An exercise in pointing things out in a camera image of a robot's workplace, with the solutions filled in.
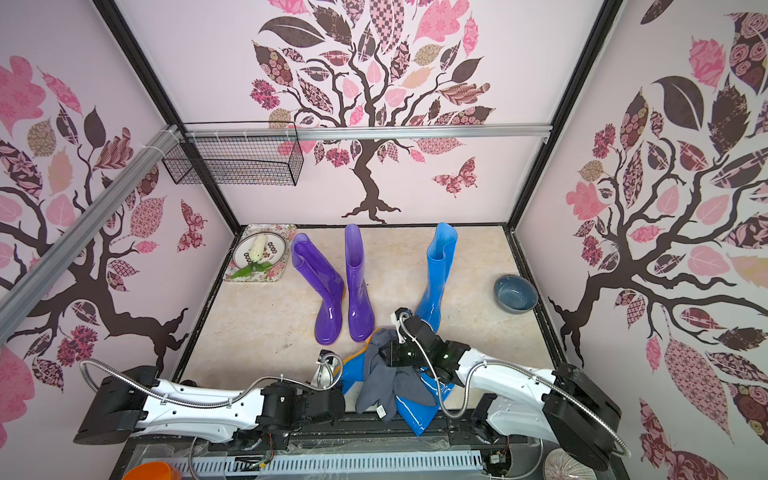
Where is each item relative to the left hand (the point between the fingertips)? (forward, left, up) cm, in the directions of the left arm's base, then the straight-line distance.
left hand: (342, 394), depth 78 cm
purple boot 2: (+25, -4, +5) cm, 25 cm away
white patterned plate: (+51, +31, 0) cm, 60 cm away
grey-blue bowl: (+31, -55, 0) cm, 63 cm away
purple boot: (+32, +6, +6) cm, 33 cm away
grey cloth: (+1, -11, +6) cm, 13 cm away
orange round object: (-16, +40, +4) cm, 43 cm away
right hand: (+9, -10, +6) cm, 15 cm away
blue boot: (+33, -27, +19) cm, 47 cm away
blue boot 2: (-5, -20, +1) cm, 21 cm away
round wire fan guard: (-16, -53, 0) cm, 55 cm away
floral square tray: (+42, +29, -2) cm, 51 cm away
